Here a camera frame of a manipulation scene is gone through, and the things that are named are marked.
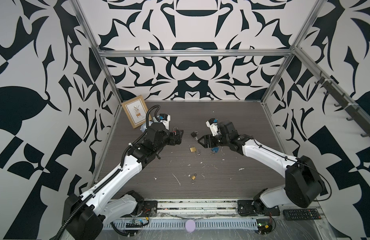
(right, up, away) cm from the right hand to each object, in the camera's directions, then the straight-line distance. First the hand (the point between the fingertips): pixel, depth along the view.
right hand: (203, 139), depth 84 cm
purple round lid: (-8, -33, -20) cm, 40 cm away
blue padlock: (+9, -8, +10) cm, 16 cm away
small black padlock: (-4, +1, +19) cm, 19 cm away
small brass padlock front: (-5, -21, +1) cm, 22 cm away
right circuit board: (+28, -39, -12) cm, 49 cm away
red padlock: (-14, +6, -16) cm, 22 cm away
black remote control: (+45, -34, -12) cm, 58 cm away
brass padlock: (-5, -8, +11) cm, 14 cm away
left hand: (-14, +7, -8) cm, 18 cm away
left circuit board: (-33, -39, -11) cm, 52 cm away
